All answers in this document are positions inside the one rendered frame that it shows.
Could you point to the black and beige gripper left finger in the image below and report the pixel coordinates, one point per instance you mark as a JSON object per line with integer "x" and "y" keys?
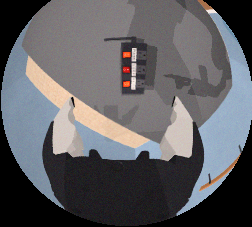
{"x": 62, "y": 141}

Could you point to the black power strip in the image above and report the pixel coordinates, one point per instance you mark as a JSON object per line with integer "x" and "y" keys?
{"x": 133, "y": 65}

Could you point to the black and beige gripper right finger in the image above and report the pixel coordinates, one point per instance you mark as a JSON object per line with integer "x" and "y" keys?
{"x": 182, "y": 145}

